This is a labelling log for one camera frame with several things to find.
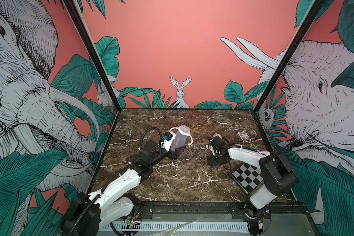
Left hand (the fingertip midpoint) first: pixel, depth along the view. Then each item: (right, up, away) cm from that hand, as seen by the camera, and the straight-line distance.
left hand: (180, 140), depth 76 cm
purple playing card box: (+46, -1, +28) cm, 54 cm away
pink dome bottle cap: (+25, +1, +25) cm, 35 cm away
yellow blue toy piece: (+49, -7, +22) cm, 55 cm away
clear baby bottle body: (0, 0, -4) cm, 4 cm away
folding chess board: (+40, -23, +8) cm, 46 cm away
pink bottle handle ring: (0, +5, -6) cm, 8 cm away
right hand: (+21, -15, +17) cm, 30 cm away
